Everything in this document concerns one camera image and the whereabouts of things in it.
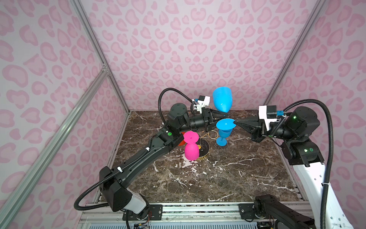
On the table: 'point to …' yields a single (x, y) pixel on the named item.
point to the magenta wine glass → (191, 148)
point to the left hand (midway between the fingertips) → (230, 119)
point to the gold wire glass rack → (203, 142)
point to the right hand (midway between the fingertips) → (236, 124)
